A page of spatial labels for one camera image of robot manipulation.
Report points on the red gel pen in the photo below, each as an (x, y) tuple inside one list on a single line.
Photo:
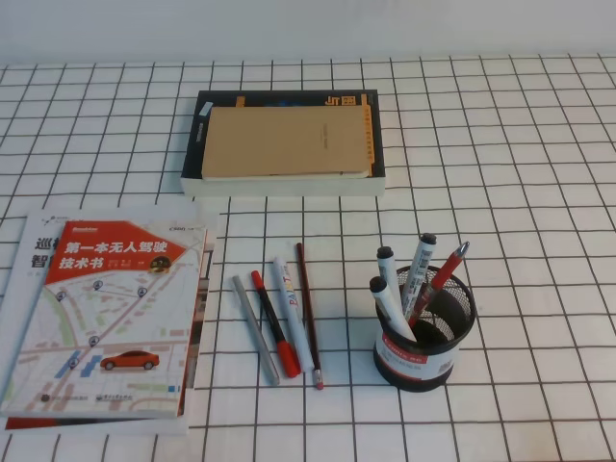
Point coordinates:
[(438, 281)]

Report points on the grey pen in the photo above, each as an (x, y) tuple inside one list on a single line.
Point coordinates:
[(256, 333)]

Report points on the black mesh pen holder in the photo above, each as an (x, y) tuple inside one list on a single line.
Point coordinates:
[(426, 363)]

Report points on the dark red pencil with eraser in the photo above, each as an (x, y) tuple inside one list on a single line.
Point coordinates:
[(309, 316)]

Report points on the white marker back left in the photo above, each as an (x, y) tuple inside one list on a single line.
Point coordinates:
[(387, 269)]

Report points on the tan kraft notebook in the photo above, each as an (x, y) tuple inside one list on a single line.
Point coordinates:
[(308, 141)]

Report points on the white paint marker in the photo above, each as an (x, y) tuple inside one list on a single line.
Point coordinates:
[(290, 304)]

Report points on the white marker front left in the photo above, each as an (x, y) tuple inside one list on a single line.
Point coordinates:
[(386, 301)]

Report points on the white marker right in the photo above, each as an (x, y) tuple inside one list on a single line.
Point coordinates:
[(417, 272)]

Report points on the thick black book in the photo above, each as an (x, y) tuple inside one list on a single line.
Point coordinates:
[(193, 184)]

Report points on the red and black marker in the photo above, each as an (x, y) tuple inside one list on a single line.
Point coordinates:
[(286, 352)]

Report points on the orange self-driving car book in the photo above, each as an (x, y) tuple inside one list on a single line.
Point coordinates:
[(110, 332)]

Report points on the white booklet under book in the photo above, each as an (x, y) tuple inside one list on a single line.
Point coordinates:
[(39, 240)]

